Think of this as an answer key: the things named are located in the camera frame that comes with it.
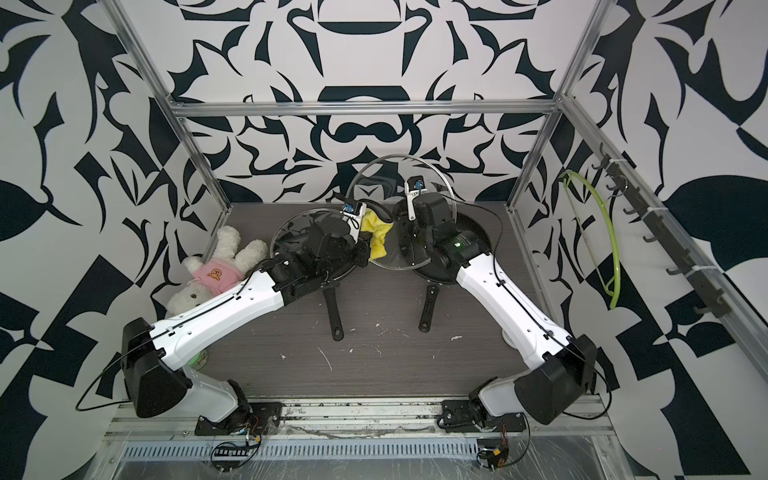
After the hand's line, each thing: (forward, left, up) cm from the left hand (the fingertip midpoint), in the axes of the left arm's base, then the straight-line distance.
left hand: (365, 226), depth 74 cm
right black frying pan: (+9, -16, -25) cm, 31 cm away
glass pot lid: (+29, +30, -35) cm, 54 cm away
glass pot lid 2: (+25, -5, -7) cm, 26 cm away
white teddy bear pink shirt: (+1, +47, -22) cm, 52 cm away
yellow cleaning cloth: (-2, -3, +2) cm, 4 cm away
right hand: (+4, -10, +2) cm, 11 cm away
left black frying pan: (-9, +10, -22) cm, 26 cm away
